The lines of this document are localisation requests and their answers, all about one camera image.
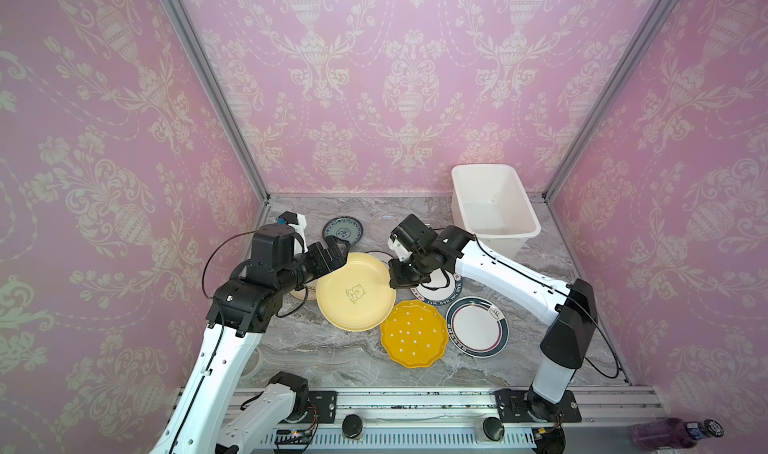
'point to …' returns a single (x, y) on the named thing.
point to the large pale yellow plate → (359, 296)
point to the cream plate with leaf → (311, 292)
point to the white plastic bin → (489, 201)
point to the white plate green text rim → (443, 287)
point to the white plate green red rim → (477, 327)
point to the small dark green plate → (344, 228)
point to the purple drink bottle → (672, 433)
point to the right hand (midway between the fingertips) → (391, 283)
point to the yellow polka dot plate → (414, 333)
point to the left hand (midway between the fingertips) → (340, 252)
